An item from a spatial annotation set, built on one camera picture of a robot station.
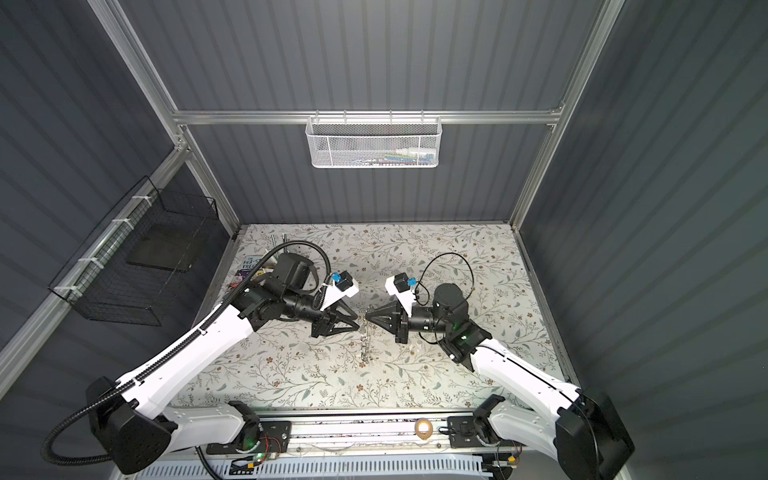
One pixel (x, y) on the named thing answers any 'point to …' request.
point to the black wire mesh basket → (133, 267)
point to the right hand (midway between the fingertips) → (372, 321)
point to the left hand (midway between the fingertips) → (356, 319)
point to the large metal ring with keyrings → (364, 342)
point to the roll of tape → (417, 430)
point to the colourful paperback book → (247, 265)
